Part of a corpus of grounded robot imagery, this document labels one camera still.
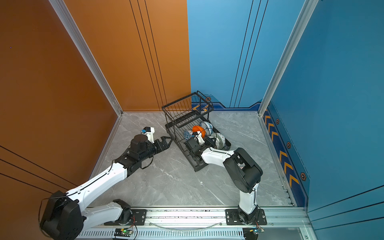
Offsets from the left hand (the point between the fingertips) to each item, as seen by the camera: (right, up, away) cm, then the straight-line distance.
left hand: (169, 139), depth 81 cm
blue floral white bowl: (+23, +7, +16) cm, 29 cm away
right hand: (+26, -1, +10) cm, 28 cm away
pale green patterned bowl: (+32, -1, +12) cm, 34 cm away
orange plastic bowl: (+15, +5, +22) cm, 27 cm away
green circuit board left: (-20, -43, -10) cm, 49 cm away
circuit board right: (+41, -44, -10) cm, 61 cm away
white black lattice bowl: (+29, -3, +11) cm, 31 cm away
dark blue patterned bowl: (+8, +1, +21) cm, 23 cm away
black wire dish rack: (+5, +14, +13) cm, 20 cm away
